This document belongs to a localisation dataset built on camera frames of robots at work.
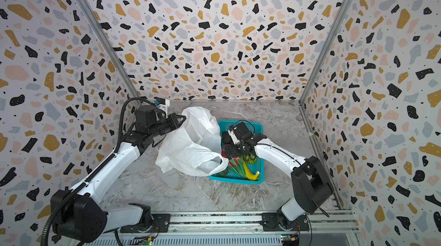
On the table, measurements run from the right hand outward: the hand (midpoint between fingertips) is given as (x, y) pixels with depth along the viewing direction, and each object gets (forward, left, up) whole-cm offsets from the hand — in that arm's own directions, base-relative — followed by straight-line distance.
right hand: (230, 147), depth 87 cm
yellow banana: (-11, -10, -7) cm, 16 cm away
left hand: (+6, +20, +18) cm, 28 cm away
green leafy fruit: (-8, -5, -8) cm, 12 cm away
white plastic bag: (-8, +14, +13) cm, 21 cm away
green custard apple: (-3, -10, -6) cm, 12 cm away
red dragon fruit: (-7, -3, -4) cm, 8 cm away
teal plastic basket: (-11, +1, -10) cm, 15 cm away
